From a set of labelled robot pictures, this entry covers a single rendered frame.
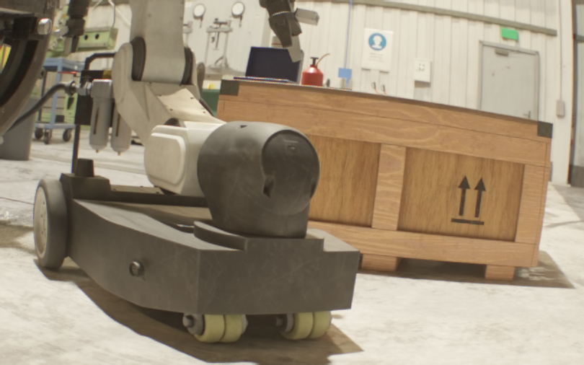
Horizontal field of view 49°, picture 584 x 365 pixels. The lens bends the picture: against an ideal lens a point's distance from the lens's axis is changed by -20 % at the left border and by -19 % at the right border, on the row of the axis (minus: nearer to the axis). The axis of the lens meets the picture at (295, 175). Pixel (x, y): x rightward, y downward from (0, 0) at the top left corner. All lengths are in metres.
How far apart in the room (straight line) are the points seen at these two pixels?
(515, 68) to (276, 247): 10.92
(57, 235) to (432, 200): 1.07
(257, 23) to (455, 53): 4.73
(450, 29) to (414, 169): 10.19
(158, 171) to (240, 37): 7.00
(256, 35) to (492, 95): 4.92
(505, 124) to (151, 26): 1.00
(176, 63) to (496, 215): 0.97
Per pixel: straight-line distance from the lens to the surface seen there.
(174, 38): 1.73
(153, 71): 1.67
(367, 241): 2.10
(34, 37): 1.94
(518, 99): 11.96
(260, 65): 2.36
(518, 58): 12.03
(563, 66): 11.74
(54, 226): 1.52
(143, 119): 1.61
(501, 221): 2.10
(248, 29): 8.32
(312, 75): 2.76
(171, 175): 1.34
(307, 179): 1.20
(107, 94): 2.48
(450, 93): 12.13
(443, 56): 12.17
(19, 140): 4.61
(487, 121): 2.07
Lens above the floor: 0.36
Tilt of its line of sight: 3 degrees down
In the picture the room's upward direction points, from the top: 6 degrees clockwise
